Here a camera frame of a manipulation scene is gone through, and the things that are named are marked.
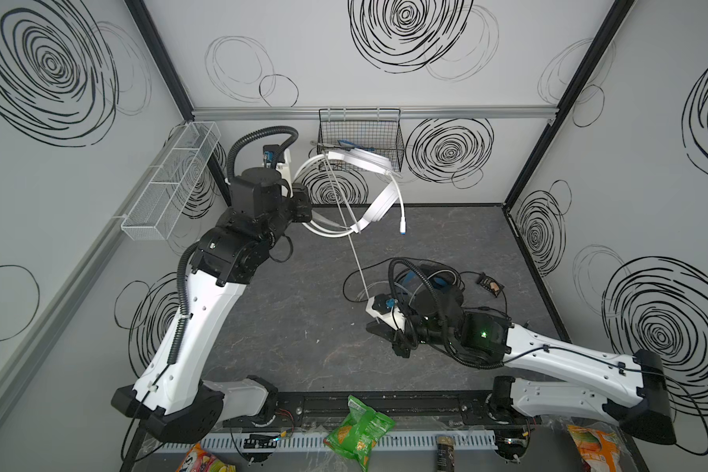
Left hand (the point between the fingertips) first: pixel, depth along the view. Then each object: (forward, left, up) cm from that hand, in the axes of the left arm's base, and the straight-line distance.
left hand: (302, 185), depth 61 cm
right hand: (-22, -14, -23) cm, 34 cm away
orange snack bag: (-40, -67, -40) cm, 88 cm away
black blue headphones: (-2, -34, -39) cm, 52 cm away
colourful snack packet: (-46, +22, -41) cm, 65 cm away
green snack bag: (-40, -13, -39) cm, 57 cm away
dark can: (-42, -33, -41) cm, 68 cm away
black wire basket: (+41, -15, -12) cm, 46 cm away
